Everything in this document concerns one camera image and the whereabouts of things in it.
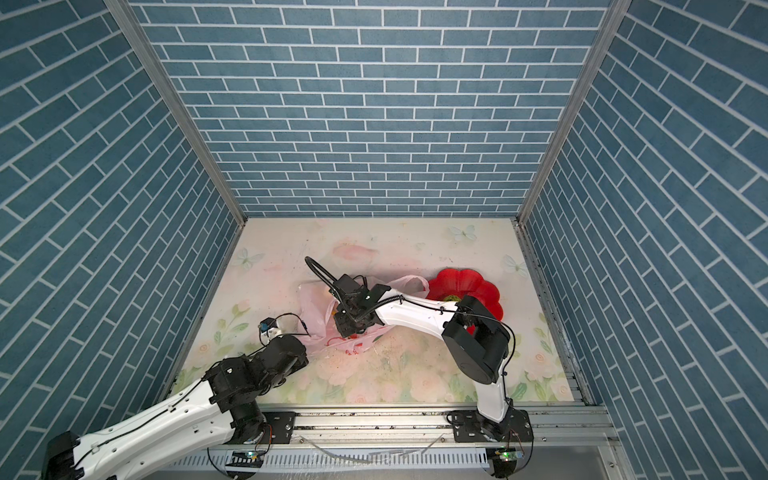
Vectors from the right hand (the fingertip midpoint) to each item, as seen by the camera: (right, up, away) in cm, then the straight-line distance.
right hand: (339, 324), depth 85 cm
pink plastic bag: (-5, +4, -4) cm, 8 cm away
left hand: (-6, -6, -5) cm, 10 cm away
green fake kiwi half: (+34, +6, +6) cm, 35 cm away
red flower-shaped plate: (+35, +10, +15) cm, 39 cm away
